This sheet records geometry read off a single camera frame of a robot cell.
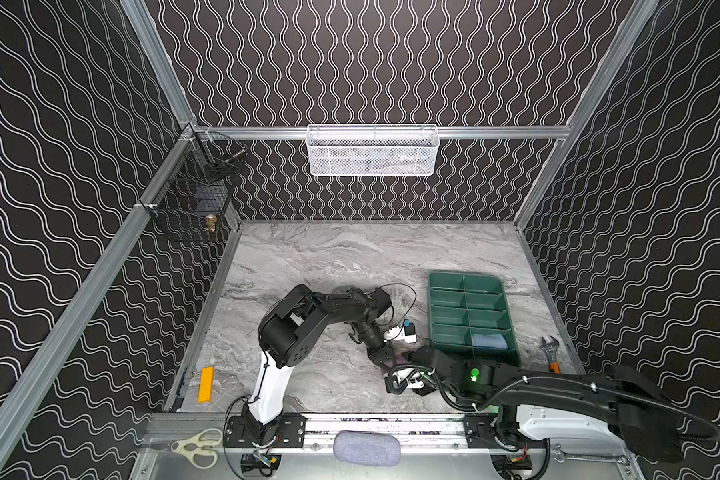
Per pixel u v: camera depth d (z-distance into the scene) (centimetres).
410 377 67
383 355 78
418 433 76
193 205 94
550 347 88
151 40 73
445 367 60
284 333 53
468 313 88
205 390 80
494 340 86
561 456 71
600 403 44
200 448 72
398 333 77
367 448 70
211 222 83
